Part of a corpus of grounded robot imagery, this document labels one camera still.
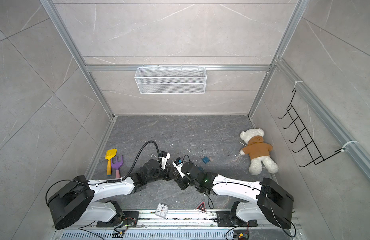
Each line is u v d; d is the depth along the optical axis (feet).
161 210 2.46
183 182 2.28
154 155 3.19
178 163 2.30
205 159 3.11
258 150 3.01
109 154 3.13
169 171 2.39
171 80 3.29
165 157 2.50
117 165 2.99
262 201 1.35
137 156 3.19
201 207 2.53
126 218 2.39
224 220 2.38
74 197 1.54
